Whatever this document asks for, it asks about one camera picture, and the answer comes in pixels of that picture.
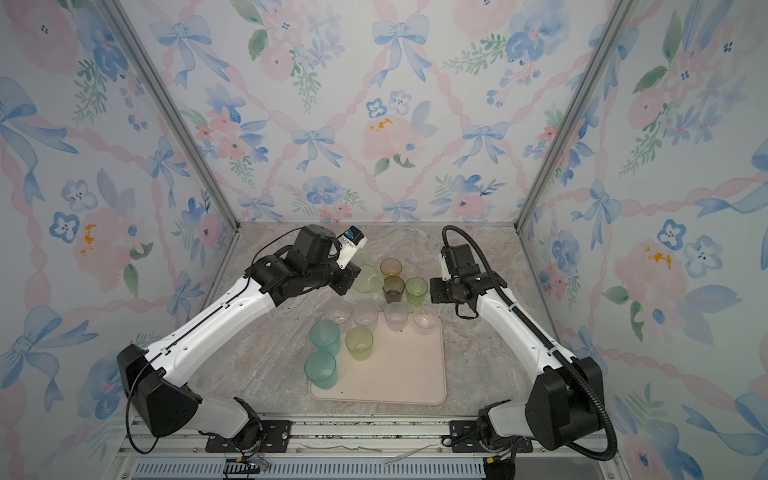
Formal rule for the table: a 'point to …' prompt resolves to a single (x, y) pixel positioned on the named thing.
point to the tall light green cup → (359, 341)
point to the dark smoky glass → (393, 287)
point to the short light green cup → (367, 280)
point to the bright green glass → (416, 289)
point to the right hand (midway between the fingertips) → (440, 287)
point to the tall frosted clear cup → (365, 313)
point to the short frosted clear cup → (396, 315)
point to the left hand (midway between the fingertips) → (359, 266)
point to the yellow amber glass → (391, 266)
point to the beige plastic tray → (406, 367)
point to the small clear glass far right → (425, 317)
